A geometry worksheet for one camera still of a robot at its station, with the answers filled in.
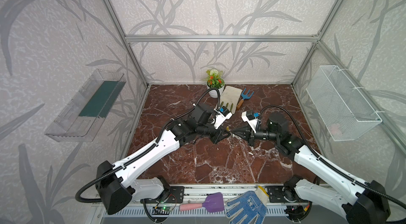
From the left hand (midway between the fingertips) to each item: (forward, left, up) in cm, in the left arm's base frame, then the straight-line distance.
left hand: (230, 130), depth 69 cm
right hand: (+2, -2, 0) cm, 2 cm away
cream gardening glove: (+38, -4, -25) cm, 46 cm away
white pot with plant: (+40, +7, -8) cm, 41 cm away
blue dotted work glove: (-25, -12, -23) cm, 36 cm away
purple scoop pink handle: (-25, +7, -24) cm, 35 cm away
